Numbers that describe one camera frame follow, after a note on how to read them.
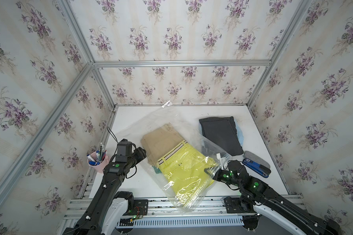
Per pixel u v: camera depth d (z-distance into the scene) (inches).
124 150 23.8
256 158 34.5
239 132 37.7
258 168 32.7
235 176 23.3
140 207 28.5
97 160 32.1
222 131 37.0
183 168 31.5
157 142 36.0
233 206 28.8
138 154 28.2
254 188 22.5
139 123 42.4
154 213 28.6
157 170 33.0
